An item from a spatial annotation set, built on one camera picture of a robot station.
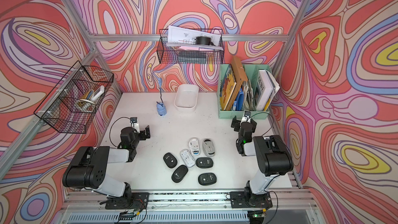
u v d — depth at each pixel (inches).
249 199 26.1
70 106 29.1
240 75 32.6
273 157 18.5
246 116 31.1
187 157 33.4
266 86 34.8
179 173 31.1
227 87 39.7
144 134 34.0
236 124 33.8
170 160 33.1
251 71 40.9
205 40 32.3
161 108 39.9
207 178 30.3
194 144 35.6
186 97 44.0
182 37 33.5
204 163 32.4
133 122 31.4
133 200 28.4
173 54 39.8
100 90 29.3
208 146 34.7
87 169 17.4
